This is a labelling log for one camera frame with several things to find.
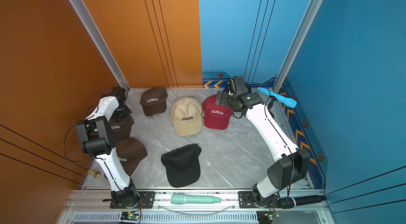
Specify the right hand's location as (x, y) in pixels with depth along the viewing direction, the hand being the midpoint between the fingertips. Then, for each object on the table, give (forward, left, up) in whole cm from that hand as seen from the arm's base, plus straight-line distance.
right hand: (225, 99), depth 80 cm
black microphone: (-42, -28, -23) cm, 55 cm away
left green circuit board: (-47, +45, -27) cm, 70 cm away
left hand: (+2, +61, -17) cm, 63 cm away
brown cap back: (+16, +46, -19) cm, 52 cm away
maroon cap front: (+3, +4, -20) cm, 21 cm away
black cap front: (-25, +22, -23) cm, 41 cm away
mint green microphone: (-41, +20, -23) cm, 51 cm away
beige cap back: (+2, +22, -16) cm, 27 cm away
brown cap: (-20, +50, -20) cm, 57 cm away
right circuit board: (-47, -18, -27) cm, 57 cm away
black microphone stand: (+4, -26, -4) cm, 27 cm away
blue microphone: (0, -34, -2) cm, 34 cm away
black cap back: (+29, -4, -21) cm, 36 cm away
